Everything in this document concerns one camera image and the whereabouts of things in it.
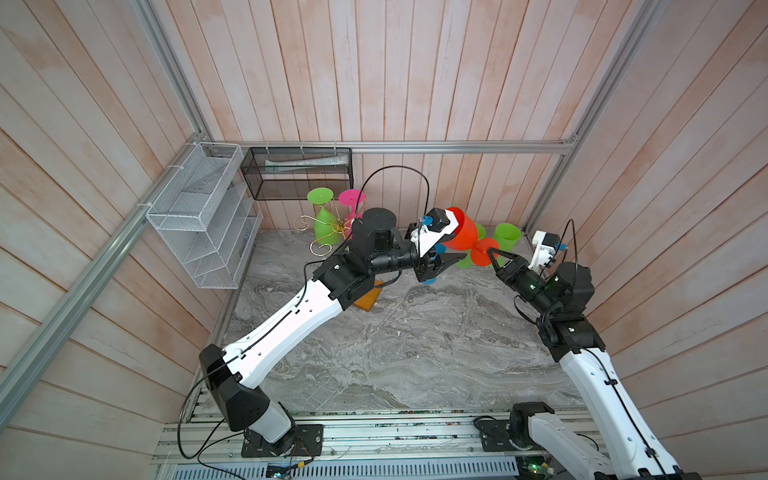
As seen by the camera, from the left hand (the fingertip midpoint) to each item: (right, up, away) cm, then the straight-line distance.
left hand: (457, 251), depth 58 cm
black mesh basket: (-46, +29, +46) cm, 72 cm away
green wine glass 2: (+6, -2, +14) cm, 15 cm away
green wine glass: (+28, +6, +41) cm, 50 cm away
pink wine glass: (-22, +15, +24) cm, 36 cm away
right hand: (+10, 0, +11) cm, 15 cm away
